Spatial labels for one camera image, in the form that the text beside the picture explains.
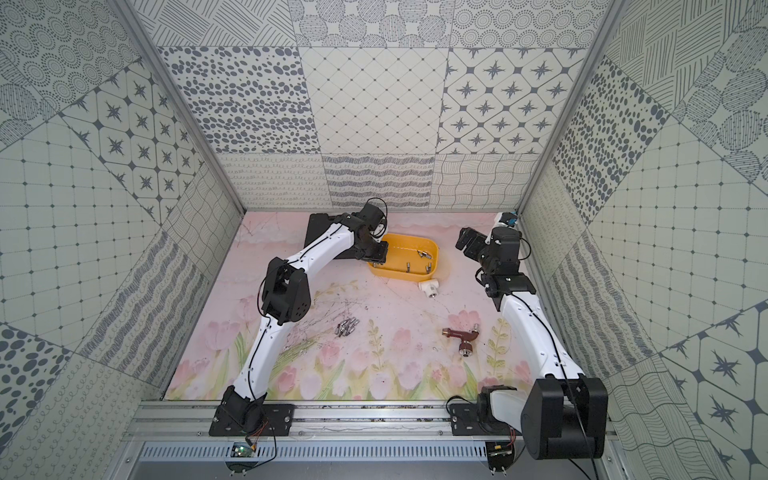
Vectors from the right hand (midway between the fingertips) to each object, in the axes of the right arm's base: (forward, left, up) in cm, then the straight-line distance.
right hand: (474, 239), depth 83 cm
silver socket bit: (-17, +38, -23) cm, 47 cm away
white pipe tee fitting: (-4, +11, -20) cm, 23 cm away
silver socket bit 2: (+11, +12, -22) cm, 28 cm away
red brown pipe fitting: (-23, +2, -21) cm, 31 cm away
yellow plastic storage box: (+10, +18, -22) cm, 31 cm away
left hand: (+6, +26, -16) cm, 31 cm away
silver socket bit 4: (+5, +11, -22) cm, 25 cm away
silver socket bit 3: (+6, +19, -22) cm, 30 cm away
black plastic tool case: (+23, +52, -18) cm, 59 cm away
